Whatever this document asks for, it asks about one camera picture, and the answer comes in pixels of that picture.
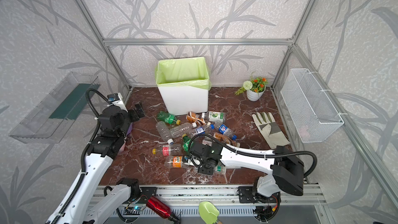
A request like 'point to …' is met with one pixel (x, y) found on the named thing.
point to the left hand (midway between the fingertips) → (134, 99)
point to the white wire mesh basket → (314, 116)
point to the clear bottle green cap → (219, 168)
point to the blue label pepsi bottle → (223, 129)
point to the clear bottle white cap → (179, 130)
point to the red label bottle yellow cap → (170, 150)
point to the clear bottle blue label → (202, 130)
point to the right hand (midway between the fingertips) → (202, 160)
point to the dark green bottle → (186, 142)
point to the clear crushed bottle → (165, 131)
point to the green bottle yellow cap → (168, 117)
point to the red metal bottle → (159, 208)
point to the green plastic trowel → (209, 213)
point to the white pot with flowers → (254, 89)
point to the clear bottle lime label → (215, 116)
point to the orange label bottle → (175, 162)
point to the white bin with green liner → (183, 84)
